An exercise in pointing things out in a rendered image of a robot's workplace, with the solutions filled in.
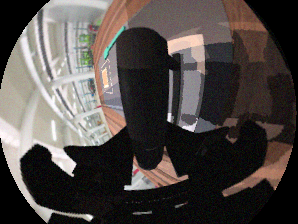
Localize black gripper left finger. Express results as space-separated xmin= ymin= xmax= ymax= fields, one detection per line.
xmin=63 ymin=125 xmax=134 ymax=186

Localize grey rectangular mat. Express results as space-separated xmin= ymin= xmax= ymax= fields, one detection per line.
xmin=98 ymin=0 xmax=233 ymax=133

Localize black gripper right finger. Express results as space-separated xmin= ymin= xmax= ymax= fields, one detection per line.
xmin=165 ymin=121 xmax=230 ymax=177

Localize peach square tile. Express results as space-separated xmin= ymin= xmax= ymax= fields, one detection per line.
xmin=102 ymin=68 xmax=109 ymax=87

